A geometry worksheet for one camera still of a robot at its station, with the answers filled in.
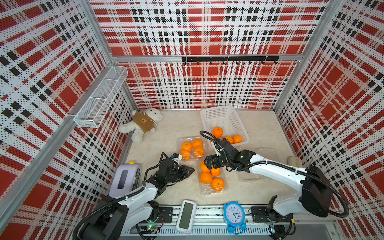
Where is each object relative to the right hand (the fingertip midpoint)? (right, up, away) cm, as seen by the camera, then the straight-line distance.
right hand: (213, 160), depth 81 cm
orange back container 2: (-9, +8, +12) cm, 17 cm away
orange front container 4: (+2, -12, -3) cm, 13 cm away
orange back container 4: (-8, +2, +9) cm, 12 cm away
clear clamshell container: (-12, +4, +15) cm, 20 cm away
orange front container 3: (-4, -10, -1) cm, 11 cm away
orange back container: (-16, +6, +13) cm, 22 cm away
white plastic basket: (+13, +25, +34) cm, 44 cm away
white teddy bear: (-49, +21, +23) cm, 58 cm away
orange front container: (-6, -3, -3) cm, 7 cm away
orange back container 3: (-16, +1, +8) cm, 18 cm away
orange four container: (+17, +10, +15) cm, 25 cm away
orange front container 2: (+1, -7, +1) cm, 7 cm away
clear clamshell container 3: (+39, +1, +15) cm, 42 cm away
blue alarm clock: (+9, -25, -9) cm, 28 cm away
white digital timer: (-14, -25, -12) cm, 31 cm away
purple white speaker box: (-47, -9, -5) cm, 48 cm away
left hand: (-10, -6, +2) cm, 12 cm away
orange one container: (+5, +14, +21) cm, 26 cm away
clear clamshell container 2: (-4, -15, -2) cm, 16 cm away
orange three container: (+12, +10, +18) cm, 24 cm away
